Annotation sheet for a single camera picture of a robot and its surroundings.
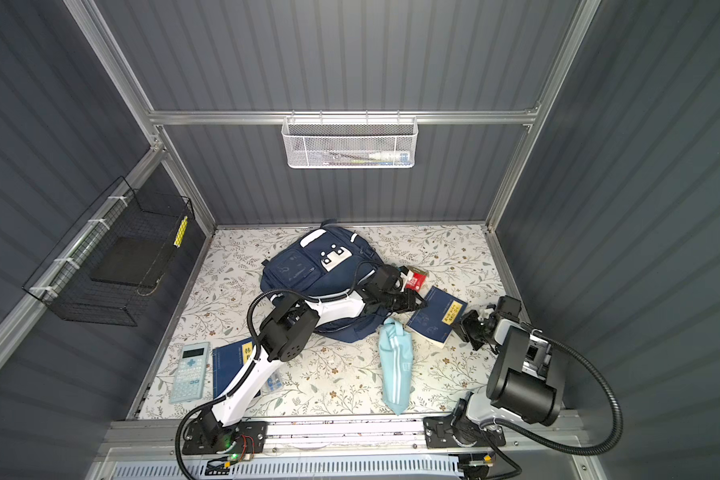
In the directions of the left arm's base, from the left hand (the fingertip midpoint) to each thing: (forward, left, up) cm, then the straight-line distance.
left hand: (428, 306), depth 94 cm
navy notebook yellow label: (-4, -2, -4) cm, 6 cm away
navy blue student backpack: (+18, +33, +3) cm, 38 cm away
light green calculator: (-16, +70, -3) cm, 72 cm away
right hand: (-7, -8, -2) cm, 11 cm away
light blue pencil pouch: (-12, +12, -1) cm, 17 cm away
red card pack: (+11, +3, -1) cm, 12 cm away
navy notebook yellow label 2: (-13, +61, -3) cm, 62 cm away
